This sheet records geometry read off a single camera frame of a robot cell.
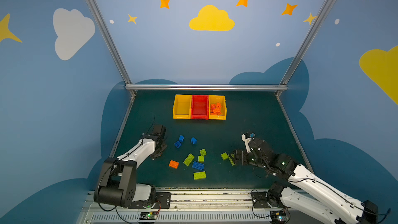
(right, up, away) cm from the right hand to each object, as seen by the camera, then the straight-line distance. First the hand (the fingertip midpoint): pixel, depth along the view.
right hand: (237, 152), depth 77 cm
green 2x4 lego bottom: (-19, -14, +4) cm, 24 cm away
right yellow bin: (-9, +28, +32) cm, 44 cm away
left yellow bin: (-32, +23, +35) cm, 52 cm away
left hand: (-41, -2, +13) cm, 44 cm away
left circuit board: (-43, -28, -6) cm, 52 cm away
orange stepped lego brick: (-7, +20, +28) cm, 35 cm away
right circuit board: (+18, -29, -5) cm, 34 cm away
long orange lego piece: (-5, +24, +34) cm, 42 cm away
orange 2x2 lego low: (-34, -9, +7) cm, 36 cm away
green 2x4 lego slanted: (-26, -7, +10) cm, 28 cm away
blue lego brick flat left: (-33, 0, +16) cm, 36 cm away
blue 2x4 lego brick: (-20, -10, +9) cm, 24 cm away
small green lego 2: (-19, -7, +10) cm, 22 cm away
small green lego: (-17, -4, +14) cm, 23 cm away
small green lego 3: (-5, -5, +9) cm, 12 cm away
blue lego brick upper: (-31, +3, +18) cm, 35 cm away
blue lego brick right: (-23, +2, +16) cm, 28 cm away
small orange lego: (-10, +24, +34) cm, 43 cm away
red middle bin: (-19, +21, +31) cm, 42 cm away
